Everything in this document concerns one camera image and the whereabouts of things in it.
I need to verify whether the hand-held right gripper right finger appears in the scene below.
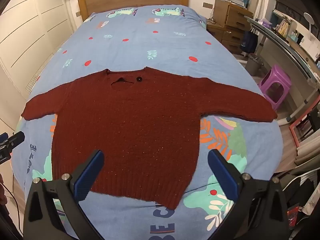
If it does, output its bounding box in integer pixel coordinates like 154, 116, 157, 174
207, 149, 297, 240

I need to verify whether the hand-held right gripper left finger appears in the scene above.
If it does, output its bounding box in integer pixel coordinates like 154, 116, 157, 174
23, 149, 105, 240

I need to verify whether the wooden drawer cabinet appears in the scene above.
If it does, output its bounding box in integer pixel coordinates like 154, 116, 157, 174
206, 0, 254, 54

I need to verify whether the dark red knit sweater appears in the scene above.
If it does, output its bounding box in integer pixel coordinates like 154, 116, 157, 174
21, 66, 278, 210

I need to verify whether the teal box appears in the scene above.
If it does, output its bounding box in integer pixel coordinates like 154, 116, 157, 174
287, 31, 304, 45

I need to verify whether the white desk lamp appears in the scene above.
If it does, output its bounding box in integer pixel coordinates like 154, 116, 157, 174
303, 12, 319, 40

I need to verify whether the black jacket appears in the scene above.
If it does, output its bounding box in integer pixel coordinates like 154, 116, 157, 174
282, 169, 320, 240

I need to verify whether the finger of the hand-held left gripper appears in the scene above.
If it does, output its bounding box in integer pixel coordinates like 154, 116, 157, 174
0, 131, 25, 149

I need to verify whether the purple plastic stool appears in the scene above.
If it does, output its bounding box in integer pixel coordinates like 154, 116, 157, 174
258, 64, 292, 111

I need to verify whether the cream wardrobe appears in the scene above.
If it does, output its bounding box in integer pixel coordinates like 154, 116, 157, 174
0, 0, 84, 130

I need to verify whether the blue printed bed sheet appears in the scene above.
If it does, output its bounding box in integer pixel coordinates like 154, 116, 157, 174
10, 5, 284, 240

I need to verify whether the grey study desk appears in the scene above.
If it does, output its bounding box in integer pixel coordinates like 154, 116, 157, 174
244, 15, 320, 128

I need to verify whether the grey trash bin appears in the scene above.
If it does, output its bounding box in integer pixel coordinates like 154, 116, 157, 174
246, 55, 263, 77

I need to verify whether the black cable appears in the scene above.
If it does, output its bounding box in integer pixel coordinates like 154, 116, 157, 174
0, 182, 24, 233

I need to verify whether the dark blue backpack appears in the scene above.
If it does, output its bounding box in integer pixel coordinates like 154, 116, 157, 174
241, 29, 259, 55

